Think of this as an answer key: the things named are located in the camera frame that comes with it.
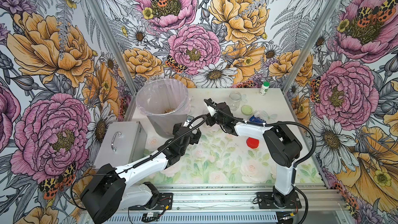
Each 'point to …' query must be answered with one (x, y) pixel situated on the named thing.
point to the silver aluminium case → (124, 142)
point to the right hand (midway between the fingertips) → (206, 115)
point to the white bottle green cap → (265, 88)
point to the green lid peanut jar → (235, 98)
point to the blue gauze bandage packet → (254, 118)
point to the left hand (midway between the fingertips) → (188, 130)
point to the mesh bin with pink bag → (165, 102)
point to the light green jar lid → (247, 110)
